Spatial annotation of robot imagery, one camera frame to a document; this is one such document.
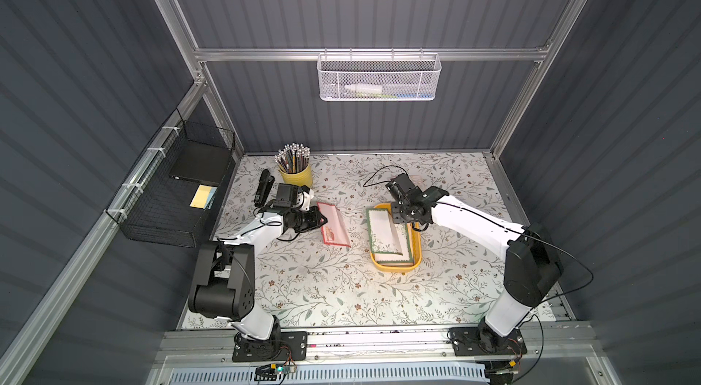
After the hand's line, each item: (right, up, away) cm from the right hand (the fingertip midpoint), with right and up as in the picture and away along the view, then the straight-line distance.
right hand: (400, 213), depth 88 cm
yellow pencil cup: (-34, +12, +9) cm, 37 cm away
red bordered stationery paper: (-22, -7, +5) cm, 24 cm away
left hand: (-24, -3, +2) cm, 25 cm away
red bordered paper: (+4, -13, +3) cm, 14 cm away
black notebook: (-60, +16, -8) cm, 63 cm away
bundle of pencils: (-37, +19, +9) cm, 43 cm away
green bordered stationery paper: (-3, -10, +2) cm, 11 cm away
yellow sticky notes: (-57, +6, -13) cm, 59 cm away
